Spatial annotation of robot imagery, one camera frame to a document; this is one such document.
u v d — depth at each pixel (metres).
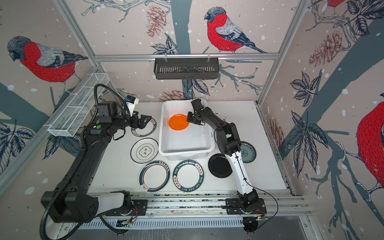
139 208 0.73
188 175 0.84
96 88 0.56
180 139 0.98
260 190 0.66
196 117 0.82
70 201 0.37
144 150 0.95
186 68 1.06
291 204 0.76
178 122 1.07
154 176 0.84
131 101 0.65
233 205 0.73
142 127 0.68
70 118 0.73
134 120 0.66
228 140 0.65
